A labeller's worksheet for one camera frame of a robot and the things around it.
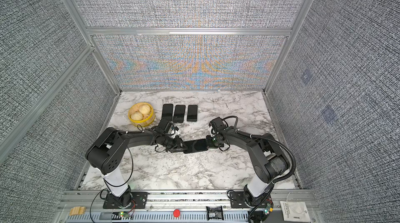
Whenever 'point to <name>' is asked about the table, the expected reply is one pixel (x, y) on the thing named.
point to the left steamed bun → (136, 116)
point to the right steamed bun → (144, 109)
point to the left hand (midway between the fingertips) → (186, 150)
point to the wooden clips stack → (77, 210)
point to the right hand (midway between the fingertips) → (207, 146)
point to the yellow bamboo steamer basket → (147, 120)
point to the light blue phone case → (192, 113)
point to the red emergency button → (176, 213)
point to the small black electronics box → (214, 212)
